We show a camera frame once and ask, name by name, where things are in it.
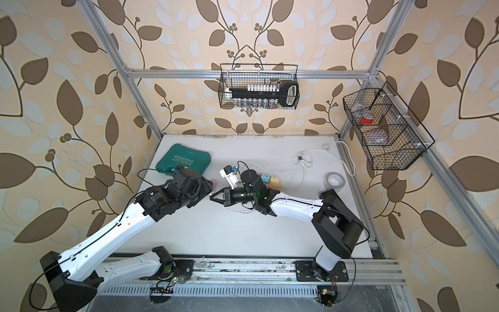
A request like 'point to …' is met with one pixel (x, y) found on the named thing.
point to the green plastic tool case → (175, 155)
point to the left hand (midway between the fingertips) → (210, 185)
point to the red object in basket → (366, 121)
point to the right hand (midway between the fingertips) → (211, 197)
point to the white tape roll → (334, 181)
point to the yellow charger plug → (274, 182)
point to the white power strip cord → (340, 149)
